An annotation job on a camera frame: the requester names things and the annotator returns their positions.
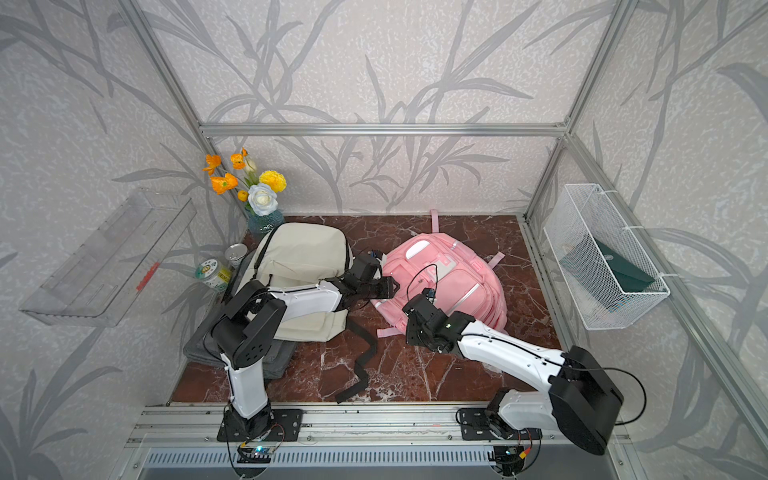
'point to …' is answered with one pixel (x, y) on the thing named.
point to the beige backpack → (291, 254)
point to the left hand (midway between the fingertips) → (397, 289)
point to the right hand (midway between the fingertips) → (410, 331)
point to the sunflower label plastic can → (214, 274)
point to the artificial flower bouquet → (240, 173)
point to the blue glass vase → (262, 225)
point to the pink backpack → (454, 273)
